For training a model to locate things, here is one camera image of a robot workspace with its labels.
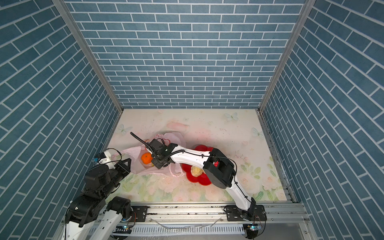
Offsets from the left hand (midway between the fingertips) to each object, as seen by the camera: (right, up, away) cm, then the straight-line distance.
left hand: (133, 159), depth 70 cm
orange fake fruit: (0, -4, +18) cm, 18 cm away
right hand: (+6, -4, +16) cm, 18 cm away
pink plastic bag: (-2, +1, +3) cm, 4 cm away
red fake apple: (+38, +2, -14) cm, 41 cm away
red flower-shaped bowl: (+34, -15, +14) cm, 39 cm away
